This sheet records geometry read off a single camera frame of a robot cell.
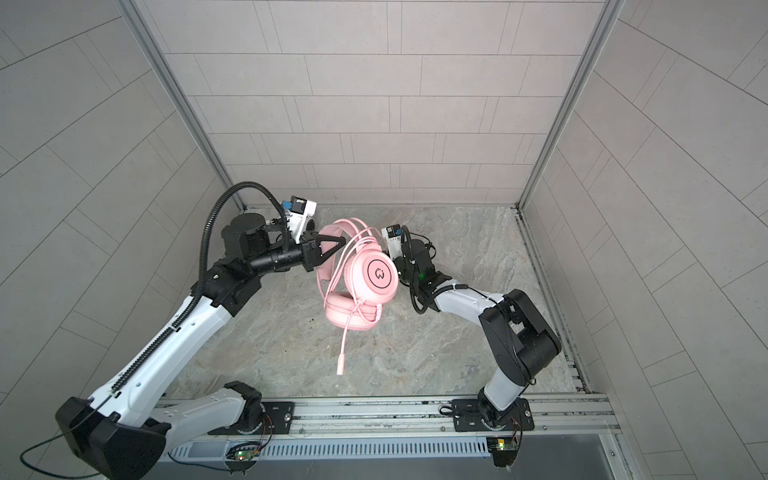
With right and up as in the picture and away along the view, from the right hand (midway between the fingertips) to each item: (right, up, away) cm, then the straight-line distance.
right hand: (370, 257), depth 84 cm
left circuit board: (-25, -41, -21) cm, 52 cm away
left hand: (-3, +5, -22) cm, 23 cm away
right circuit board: (+32, -43, -17) cm, 56 cm away
